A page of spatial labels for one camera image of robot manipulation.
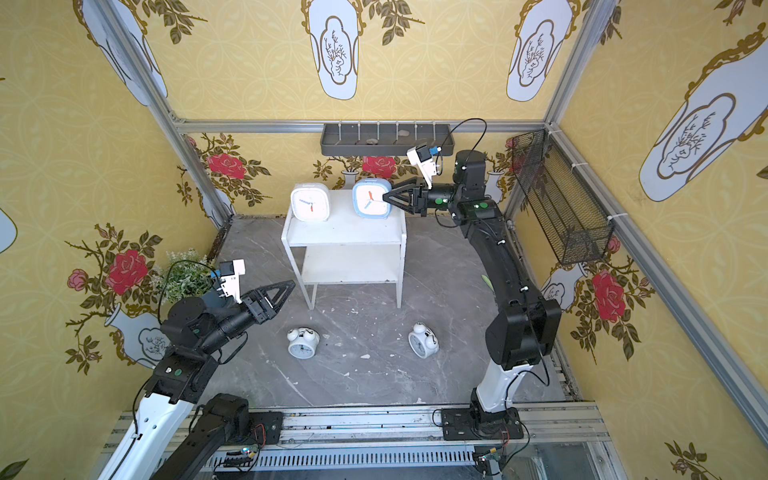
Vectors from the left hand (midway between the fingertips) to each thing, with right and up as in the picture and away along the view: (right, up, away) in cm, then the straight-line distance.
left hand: (294, 287), depth 66 cm
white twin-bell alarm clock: (-2, -17, +14) cm, 23 cm away
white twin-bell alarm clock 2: (+30, -17, +14) cm, 37 cm away
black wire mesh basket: (+72, +19, +20) cm, 78 cm away
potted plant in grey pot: (-36, +1, +16) cm, 39 cm away
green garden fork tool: (+55, -3, +35) cm, 65 cm away
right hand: (+20, +19, +2) cm, 28 cm away
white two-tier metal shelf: (+7, +8, +27) cm, 29 cm away
